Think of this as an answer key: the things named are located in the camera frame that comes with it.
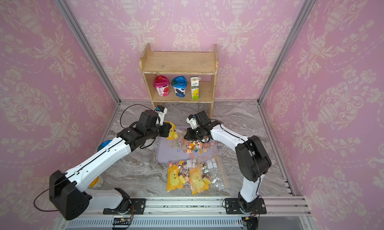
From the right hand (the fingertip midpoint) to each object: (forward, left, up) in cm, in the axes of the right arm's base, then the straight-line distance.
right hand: (185, 137), depth 87 cm
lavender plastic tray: (-2, +12, -11) cm, 16 cm away
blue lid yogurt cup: (+24, +2, +20) cm, 32 cm away
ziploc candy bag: (-2, +6, +8) cm, 10 cm away
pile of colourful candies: (-1, -5, -10) cm, 11 cm away
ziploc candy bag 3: (-21, -11, -10) cm, 25 cm away
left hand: (0, +6, +12) cm, 13 cm away
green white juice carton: (+21, -7, +20) cm, 30 cm away
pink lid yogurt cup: (+25, +12, +21) cm, 34 cm away
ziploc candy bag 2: (-19, +4, -7) cm, 21 cm away
